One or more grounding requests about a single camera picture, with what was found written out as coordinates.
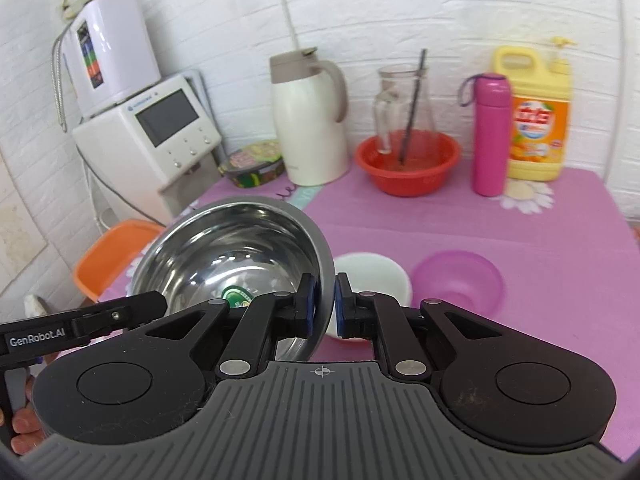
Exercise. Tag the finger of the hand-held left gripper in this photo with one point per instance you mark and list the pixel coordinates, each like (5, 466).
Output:
(125, 312)

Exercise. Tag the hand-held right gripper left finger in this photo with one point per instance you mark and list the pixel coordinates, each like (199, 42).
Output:
(310, 305)

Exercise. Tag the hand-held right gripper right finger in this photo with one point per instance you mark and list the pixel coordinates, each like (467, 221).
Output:
(341, 305)

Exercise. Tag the stainless steel bowl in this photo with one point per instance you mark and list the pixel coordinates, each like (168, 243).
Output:
(225, 245)

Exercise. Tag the person's left hand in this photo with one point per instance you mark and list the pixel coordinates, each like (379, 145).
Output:
(27, 425)

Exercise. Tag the red bowl with white inside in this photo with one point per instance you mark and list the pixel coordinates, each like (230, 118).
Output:
(370, 270)

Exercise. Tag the orange plastic basin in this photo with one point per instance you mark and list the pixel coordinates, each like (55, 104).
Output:
(110, 260)

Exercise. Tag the pink floral tablecloth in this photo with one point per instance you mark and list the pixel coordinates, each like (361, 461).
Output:
(400, 220)

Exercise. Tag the purple plastic bowl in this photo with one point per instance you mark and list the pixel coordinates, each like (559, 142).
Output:
(457, 280)

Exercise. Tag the red plastic basin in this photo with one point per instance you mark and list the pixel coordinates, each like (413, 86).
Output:
(405, 180)

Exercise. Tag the instant noodle bowl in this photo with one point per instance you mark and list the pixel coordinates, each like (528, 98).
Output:
(250, 170)

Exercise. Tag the white water dispenser with screen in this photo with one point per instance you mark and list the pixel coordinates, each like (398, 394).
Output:
(120, 160)

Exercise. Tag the cream thermal jug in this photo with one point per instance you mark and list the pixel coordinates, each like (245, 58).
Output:
(310, 130)

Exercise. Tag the glass pitcher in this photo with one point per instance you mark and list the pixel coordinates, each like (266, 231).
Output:
(387, 110)

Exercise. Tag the black stirring stick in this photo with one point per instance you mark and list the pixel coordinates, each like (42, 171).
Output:
(412, 110)

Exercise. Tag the pink thermos bottle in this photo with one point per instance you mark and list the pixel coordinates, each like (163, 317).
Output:
(490, 150)

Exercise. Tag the yellow detergent bottle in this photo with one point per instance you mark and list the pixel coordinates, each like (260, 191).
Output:
(537, 150)

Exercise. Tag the white wall water ionizer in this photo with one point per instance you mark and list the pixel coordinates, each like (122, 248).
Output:
(125, 50)

